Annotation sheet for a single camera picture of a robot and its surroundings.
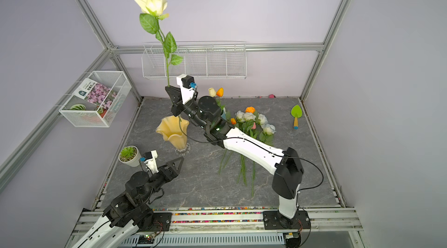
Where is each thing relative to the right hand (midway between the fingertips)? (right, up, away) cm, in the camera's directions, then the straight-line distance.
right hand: (167, 86), depth 60 cm
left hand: (0, -30, +14) cm, 34 cm away
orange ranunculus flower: (+35, -7, +51) cm, 62 cm away
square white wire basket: (-35, -11, +12) cm, 39 cm away
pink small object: (+52, +3, +64) cm, 83 cm away
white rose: (+42, -13, +42) cm, 61 cm away
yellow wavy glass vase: (-6, -17, +26) cm, 32 cm away
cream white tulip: (+13, +1, +21) cm, 25 cm away
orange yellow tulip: (+17, +1, +22) cm, 28 cm away
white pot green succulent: (-27, -30, +25) cm, 48 cm away
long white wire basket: (+13, +22, +39) cm, 47 cm away
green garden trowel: (+66, -9, +53) cm, 85 cm away
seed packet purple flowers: (-36, -1, +15) cm, 39 cm away
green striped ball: (-41, -7, +11) cm, 43 cm away
